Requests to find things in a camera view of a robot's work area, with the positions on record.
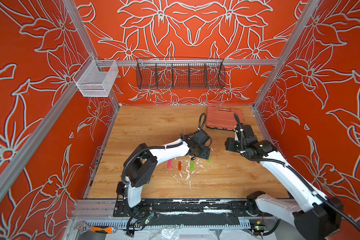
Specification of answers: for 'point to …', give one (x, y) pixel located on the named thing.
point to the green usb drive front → (192, 165)
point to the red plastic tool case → (221, 117)
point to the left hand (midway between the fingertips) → (205, 152)
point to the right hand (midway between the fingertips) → (228, 142)
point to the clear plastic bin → (96, 77)
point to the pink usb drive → (169, 165)
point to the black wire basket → (180, 73)
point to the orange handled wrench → (82, 227)
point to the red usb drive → (179, 165)
